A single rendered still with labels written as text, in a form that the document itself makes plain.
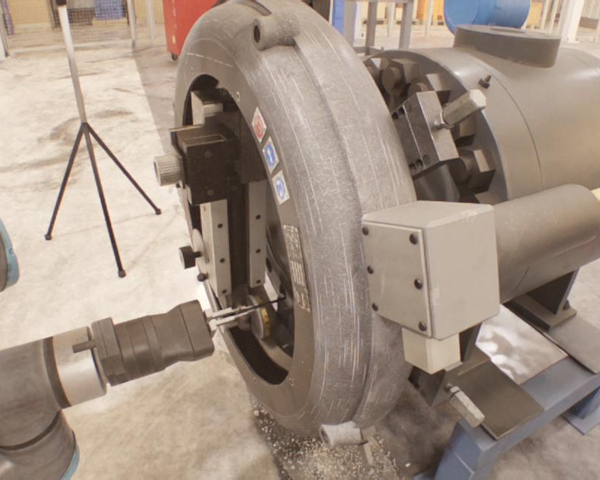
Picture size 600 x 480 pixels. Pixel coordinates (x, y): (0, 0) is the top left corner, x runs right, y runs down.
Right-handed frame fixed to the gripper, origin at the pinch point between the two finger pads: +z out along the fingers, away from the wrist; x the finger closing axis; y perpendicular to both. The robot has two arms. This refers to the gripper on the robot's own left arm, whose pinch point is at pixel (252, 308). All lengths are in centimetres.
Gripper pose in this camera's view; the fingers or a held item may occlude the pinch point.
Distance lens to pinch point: 60.6
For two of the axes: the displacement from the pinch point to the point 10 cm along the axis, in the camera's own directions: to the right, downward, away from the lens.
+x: 3.7, 8.7, -3.2
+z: 8.9, -2.3, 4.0
